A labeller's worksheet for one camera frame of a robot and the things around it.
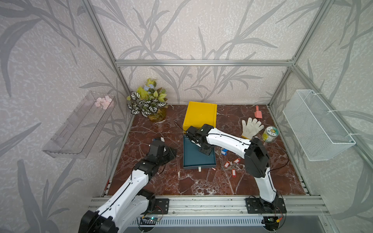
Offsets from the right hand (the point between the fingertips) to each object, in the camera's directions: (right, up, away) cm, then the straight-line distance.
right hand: (208, 146), depth 88 cm
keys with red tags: (+15, -12, -1) cm, 19 cm away
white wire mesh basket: (+46, +11, -26) cm, 54 cm away
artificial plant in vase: (-37, +27, -2) cm, 46 cm away
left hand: (-18, -2, -6) cm, 19 cm away
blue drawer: (-9, -7, -3) cm, 12 cm away
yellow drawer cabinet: (-6, +20, -2) cm, 21 cm away
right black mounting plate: (+22, -27, -16) cm, 39 cm away
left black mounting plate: (-25, -28, -15) cm, 41 cm away
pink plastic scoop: (+41, +21, +25) cm, 52 cm away
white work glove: (+33, +9, +17) cm, 39 cm away
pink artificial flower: (-58, +26, -11) cm, 64 cm away
